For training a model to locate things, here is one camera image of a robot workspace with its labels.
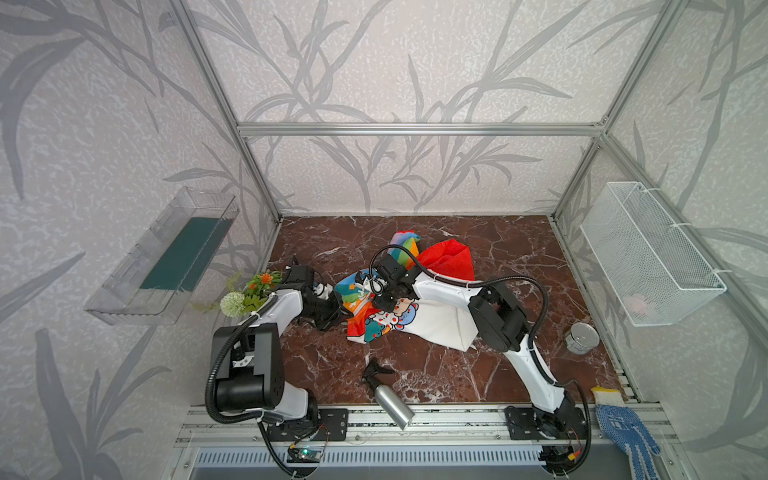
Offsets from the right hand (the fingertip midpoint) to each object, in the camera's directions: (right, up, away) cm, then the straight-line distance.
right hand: (377, 290), depth 98 cm
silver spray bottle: (+6, -25, -24) cm, 35 cm away
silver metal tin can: (+59, -11, -15) cm, 62 cm away
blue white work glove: (+63, -30, -25) cm, 74 cm away
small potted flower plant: (-34, 0, -22) cm, 40 cm away
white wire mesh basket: (+61, +10, -36) cm, 72 cm away
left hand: (-6, -2, -10) cm, 12 cm away
